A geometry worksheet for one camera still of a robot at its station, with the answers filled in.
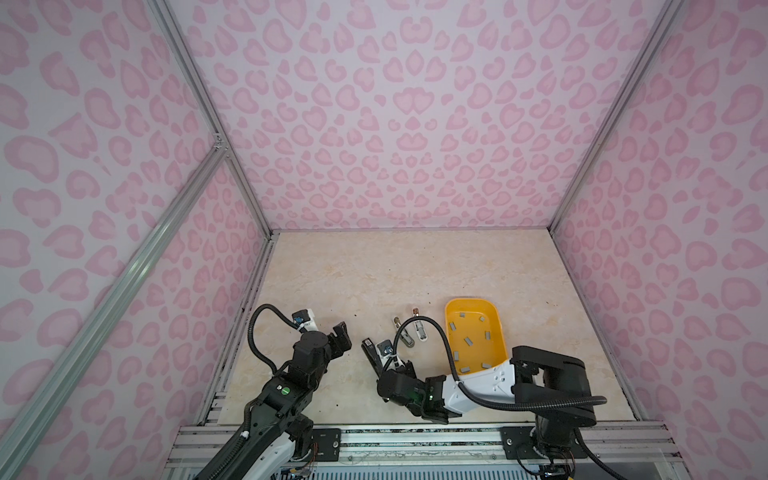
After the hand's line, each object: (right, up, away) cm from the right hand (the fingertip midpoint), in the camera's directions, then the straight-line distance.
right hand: (380, 366), depth 83 cm
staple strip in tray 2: (+27, +5, +7) cm, 28 cm away
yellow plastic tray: (+29, +6, +10) cm, 31 cm away
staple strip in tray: (+22, +9, +10) cm, 26 cm away
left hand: (-12, +12, -2) cm, 17 cm away
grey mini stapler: (+7, +7, +7) cm, 12 cm away
